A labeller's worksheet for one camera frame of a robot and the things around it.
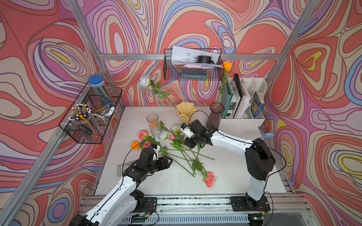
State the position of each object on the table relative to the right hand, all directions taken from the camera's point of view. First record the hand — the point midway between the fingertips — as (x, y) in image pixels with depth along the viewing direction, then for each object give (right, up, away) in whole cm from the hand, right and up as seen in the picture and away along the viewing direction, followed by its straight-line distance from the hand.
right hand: (188, 144), depth 89 cm
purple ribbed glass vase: (+18, +17, +5) cm, 25 cm away
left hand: (-11, -9, -9) cm, 17 cm away
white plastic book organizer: (+50, +41, +9) cm, 65 cm away
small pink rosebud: (-11, +3, +9) cm, 14 cm away
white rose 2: (-17, +5, +7) cm, 19 cm away
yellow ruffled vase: (-2, +22, +6) cm, 23 cm away
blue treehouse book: (+51, +26, +13) cm, 58 cm away
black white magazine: (+31, +27, +3) cm, 41 cm away
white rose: (-9, +10, +10) cm, 16 cm away
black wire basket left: (-46, +19, -16) cm, 52 cm away
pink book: (+36, +27, +1) cm, 45 cm away
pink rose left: (-32, +5, +9) cm, 33 cm away
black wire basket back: (+3, +50, +12) cm, 52 cm away
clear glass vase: (-22, +13, -1) cm, 25 cm away
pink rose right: (+11, -17, -11) cm, 23 cm away
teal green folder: (+25, +31, -5) cm, 40 cm away
